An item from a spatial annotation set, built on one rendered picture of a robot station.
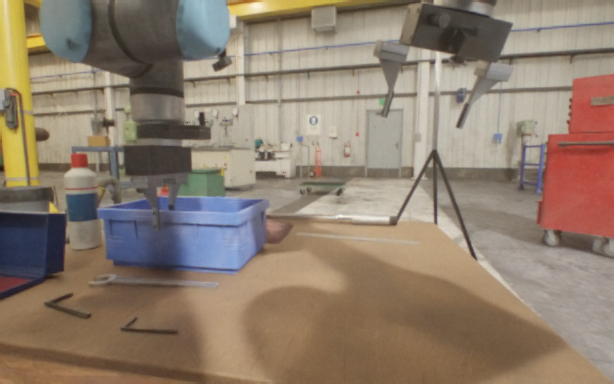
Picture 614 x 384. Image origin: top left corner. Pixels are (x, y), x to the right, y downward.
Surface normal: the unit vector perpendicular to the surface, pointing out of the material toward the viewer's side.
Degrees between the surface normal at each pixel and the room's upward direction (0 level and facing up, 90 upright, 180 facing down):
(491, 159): 90
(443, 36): 114
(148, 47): 148
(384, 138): 90
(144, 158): 90
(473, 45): 135
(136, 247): 90
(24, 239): 80
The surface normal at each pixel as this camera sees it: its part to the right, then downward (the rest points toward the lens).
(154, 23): -0.22, 0.52
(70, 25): -0.32, 0.11
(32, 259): -0.16, -0.05
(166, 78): 0.66, 0.09
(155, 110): 0.35, 0.11
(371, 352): 0.00, -0.99
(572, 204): -0.72, 0.08
